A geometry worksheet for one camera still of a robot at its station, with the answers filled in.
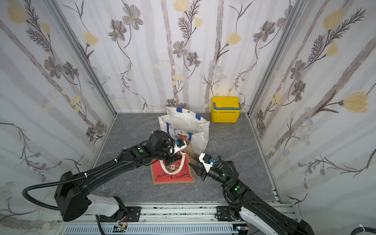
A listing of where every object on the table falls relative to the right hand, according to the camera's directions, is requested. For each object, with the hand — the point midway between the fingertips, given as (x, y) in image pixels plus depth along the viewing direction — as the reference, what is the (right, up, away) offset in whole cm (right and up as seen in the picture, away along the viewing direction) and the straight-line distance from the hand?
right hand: (194, 161), depth 68 cm
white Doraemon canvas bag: (-7, +18, +32) cm, 38 cm away
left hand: (-6, +2, +8) cm, 10 cm away
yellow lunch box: (+24, +29, +36) cm, 52 cm away
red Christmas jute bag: (-7, -7, +6) cm, 12 cm away
